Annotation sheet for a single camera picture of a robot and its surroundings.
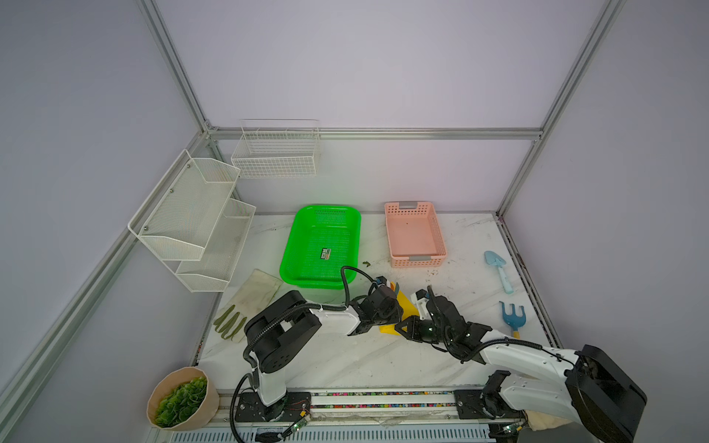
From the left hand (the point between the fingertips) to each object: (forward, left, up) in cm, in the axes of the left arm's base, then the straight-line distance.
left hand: (400, 313), depth 89 cm
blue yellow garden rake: (-2, -37, 0) cm, 37 cm away
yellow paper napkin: (+1, -3, -1) cm, 3 cm away
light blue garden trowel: (+23, -38, -1) cm, 44 cm away
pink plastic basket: (+37, -10, -3) cm, 38 cm away
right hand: (-7, +3, +5) cm, 9 cm away
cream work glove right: (-29, -34, -1) cm, 45 cm away
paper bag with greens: (-27, +55, +10) cm, 62 cm away
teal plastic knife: (+11, 0, -3) cm, 11 cm away
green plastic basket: (+33, +29, -2) cm, 44 cm away
